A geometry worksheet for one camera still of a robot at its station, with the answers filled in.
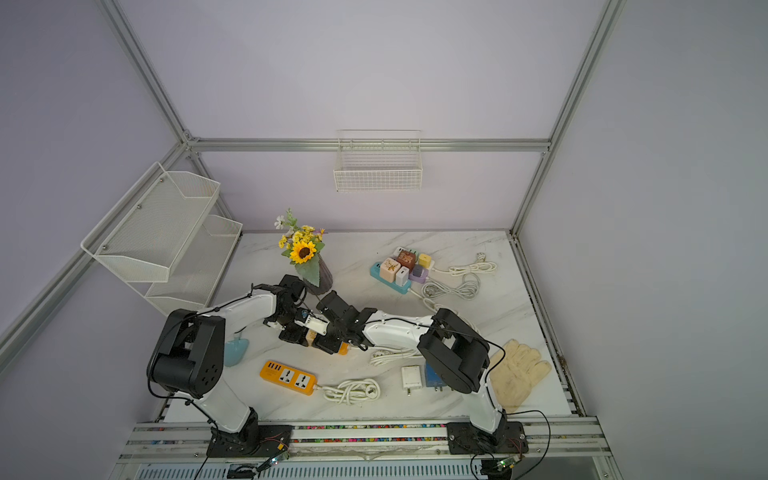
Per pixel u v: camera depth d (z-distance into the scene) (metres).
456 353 0.49
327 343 0.77
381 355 0.86
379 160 0.93
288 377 0.82
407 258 1.01
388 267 0.98
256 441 0.71
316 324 0.76
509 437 0.71
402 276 0.98
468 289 1.02
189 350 0.51
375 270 1.06
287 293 0.73
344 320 0.68
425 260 1.04
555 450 0.74
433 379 0.79
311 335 0.82
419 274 1.04
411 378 0.82
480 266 1.07
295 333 0.81
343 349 0.80
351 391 0.78
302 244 0.82
